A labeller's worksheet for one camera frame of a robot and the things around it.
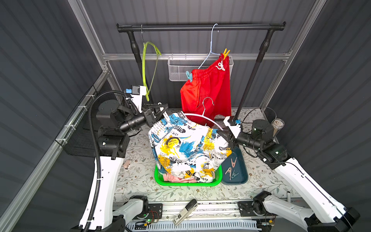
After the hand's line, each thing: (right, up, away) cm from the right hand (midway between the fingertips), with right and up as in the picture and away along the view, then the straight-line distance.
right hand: (221, 129), depth 66 cm
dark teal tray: (+16, -24, +22) cm, 36 cm away
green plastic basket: (-31, -27, +10) cm, 43 cm away
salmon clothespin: (+13, -22, +23) cm, 35 cm away
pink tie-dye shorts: (-26, -28, +15) cm, 41 cm away
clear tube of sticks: (+39, +2, +21) cm, 44 cm away
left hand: (-23, +9, -13) cm, 28 cm away
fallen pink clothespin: (-53, -22, +21) cm, 61 cm away
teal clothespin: (+12, -28, +19) cm, 36 cm away
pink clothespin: (+9, -26, +21) cm, 35 cm away
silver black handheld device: (-17, -41, +4) cm, 44 cm away
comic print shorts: (-18, -7, -3) cm, 20 cm away
